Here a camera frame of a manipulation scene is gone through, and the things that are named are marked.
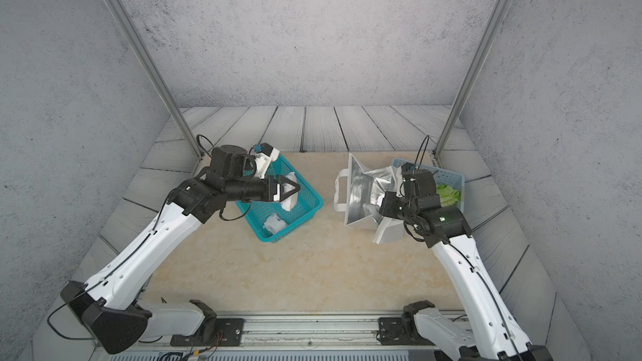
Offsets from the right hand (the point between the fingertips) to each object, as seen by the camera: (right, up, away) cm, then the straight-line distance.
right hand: (385, 199), depth 72 cm
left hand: (-25, +3, -5) cm, 25 cm away
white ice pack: (-26, 0, -7) cm, 27 cm away
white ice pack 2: (-36, -11, +22) cm, 44 cm away
